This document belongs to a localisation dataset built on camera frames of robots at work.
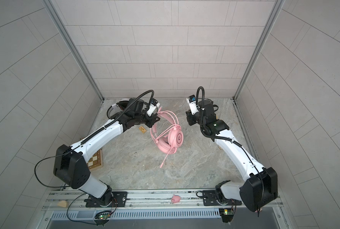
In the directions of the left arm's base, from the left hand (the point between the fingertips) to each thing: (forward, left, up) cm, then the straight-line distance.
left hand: (162, 116), depth 80 cm
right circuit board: (-44, -33, -20) cm, 59 cm away
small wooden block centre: (+2, +15, -19) cm, 24 cm away
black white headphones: (+21, +38, -18) cm, 47 cm away
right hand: (+1, -14, +4) cm, 14 cm away
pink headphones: (-12, -3, +2) cm, 13 cm away
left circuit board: (-45, +26, -16) cm, 54 cm away
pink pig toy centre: (-38, -8, -17) cm, 43 cm away
